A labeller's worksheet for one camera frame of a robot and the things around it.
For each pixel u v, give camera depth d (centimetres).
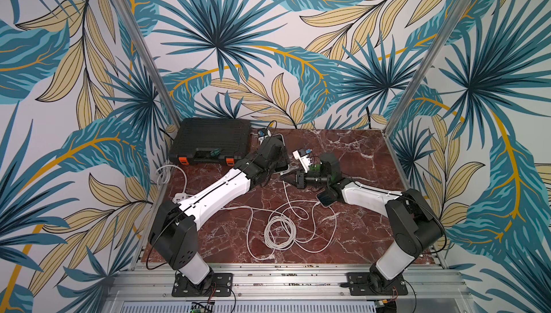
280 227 86
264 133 71
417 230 47
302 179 75
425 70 93
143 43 84
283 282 75
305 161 78
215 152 98
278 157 66
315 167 76
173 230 43
